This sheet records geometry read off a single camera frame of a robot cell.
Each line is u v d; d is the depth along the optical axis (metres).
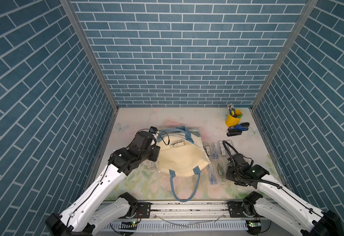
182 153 0.92
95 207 0.41
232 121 1.02
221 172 0.86
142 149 0.52
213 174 0.85
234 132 1.03
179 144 0.95
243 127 1.07
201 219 0.73
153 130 0.64
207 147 0.96
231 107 0.99
